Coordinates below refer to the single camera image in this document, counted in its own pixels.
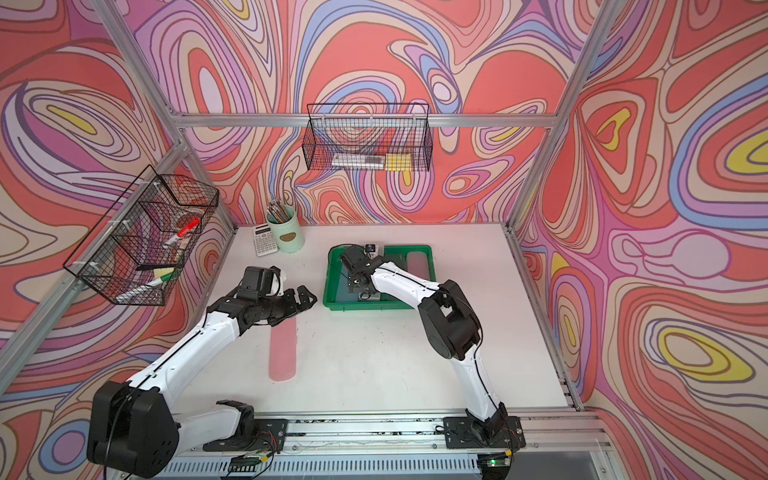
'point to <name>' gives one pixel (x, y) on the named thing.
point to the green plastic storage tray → (337, 295)
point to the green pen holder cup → (286, 225)
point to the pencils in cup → (277, 212)
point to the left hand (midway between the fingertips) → (308, 303)
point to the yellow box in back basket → (398, 162)
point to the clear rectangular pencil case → (368, 296)
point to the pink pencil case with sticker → (417, 264)
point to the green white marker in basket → (141, 289)
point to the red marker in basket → (188, 227)
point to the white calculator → (265, 241)
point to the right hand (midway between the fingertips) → (371, 289)
